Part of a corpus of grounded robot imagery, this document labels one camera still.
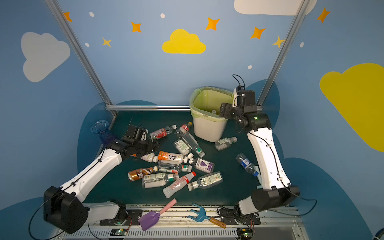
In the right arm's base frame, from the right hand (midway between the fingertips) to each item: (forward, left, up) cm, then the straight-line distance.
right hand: (229, 106), depth 72 cm
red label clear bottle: (+7, +40, -33) cm, 52 cm away
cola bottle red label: (+12, +25, -34) cm, 44 cm away
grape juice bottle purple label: (-16, +12, -35) cm, 40 cm away
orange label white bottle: (-12, +28, -33) cm, 45 cm away
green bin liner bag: (+26, +11, -20) cm, 35 cm away
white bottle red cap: (-32, +29, -33) cm, 54 cm away
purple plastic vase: (-2, +74, -18) cm, 76 cm away
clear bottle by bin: (+1, -3, -34) cm, 34 cm away
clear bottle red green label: (-19, +34, -32) cm, 50 cm away
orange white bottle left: (-13, +45, -33) cm, 57 cm away
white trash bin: (+5, +8, -27) cm, 28 cm away
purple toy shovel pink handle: (-45, +39, -39) cm, 71 cm away
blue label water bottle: (-14, -15, -34) cm, 39 cm away
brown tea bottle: (-24, +49, -32) cm, 63 cm away
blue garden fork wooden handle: (-43, +11, -36) cm, 57 cm away
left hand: (-13, +37, -21) cm, 44 cm away
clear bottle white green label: (-26, +36, -33) cm, 55 cm away
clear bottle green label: (-26, +10, -33) cm, 43 cm away
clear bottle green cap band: (+2, +20, -35) cm, 40 cm away
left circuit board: (-51, +52, -38) cm, 82 cm away
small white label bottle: (-3, +26, -35) cm, 43 cm away
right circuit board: (-48, -10, -39) cm, 63 cm away
